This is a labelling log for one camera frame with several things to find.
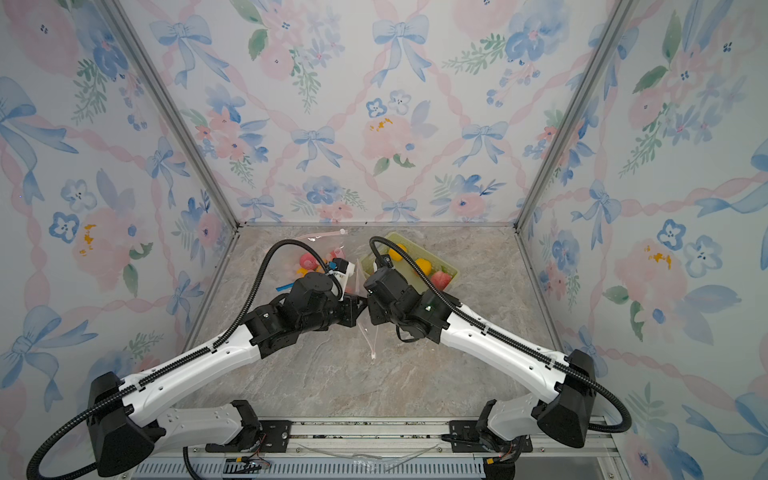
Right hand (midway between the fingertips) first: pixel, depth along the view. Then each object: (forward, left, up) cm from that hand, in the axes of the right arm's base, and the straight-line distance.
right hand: (378, 299), depth 74 cm
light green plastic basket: (+23, -18, -19) cm, 35 cm away
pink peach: (+20, +23, -10) cm, 32 cm away
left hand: (-2, +1, +1) cm, 2 cm away
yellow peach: (+24, -14, -18) cm, 33 cm away
